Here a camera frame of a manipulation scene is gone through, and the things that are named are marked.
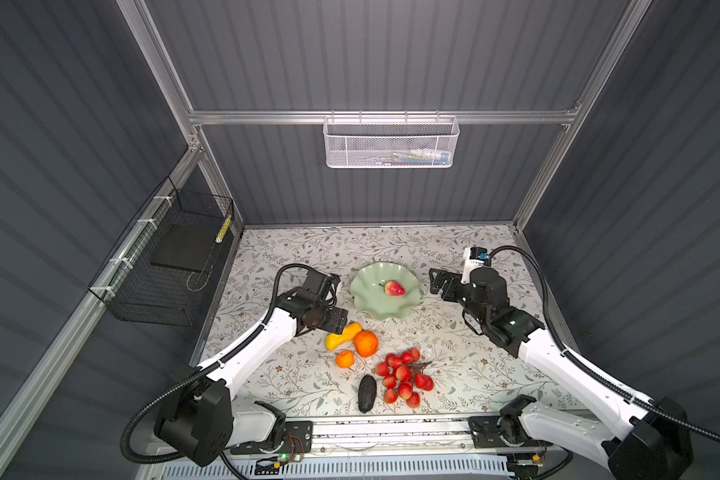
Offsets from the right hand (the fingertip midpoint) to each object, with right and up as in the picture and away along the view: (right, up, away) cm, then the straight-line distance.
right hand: (446, 275), depth 79 cm
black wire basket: (-72, +1, -7) cm, 73 cm away
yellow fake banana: (-31, -20, +8) cm, 38 cm away
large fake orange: (-21, -20, +6) cm, 30 cm away
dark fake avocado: (-21, -30, -2) cm, 37 cm away
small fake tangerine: (-27, -24, +5) cm, 37 cm away
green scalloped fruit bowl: (-20, -9, +20) cm, 30 cm away
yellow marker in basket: (-61, +12, +3) cm, 62 cm away
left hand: (-31, -12, +6) cm, 34 cm away
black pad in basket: (-69, +8, 0) cm, 70 cm away
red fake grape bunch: (-12, -26, 0) cm, 29 cm away
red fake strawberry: (-13, -6, +18) cm, 22 cm away
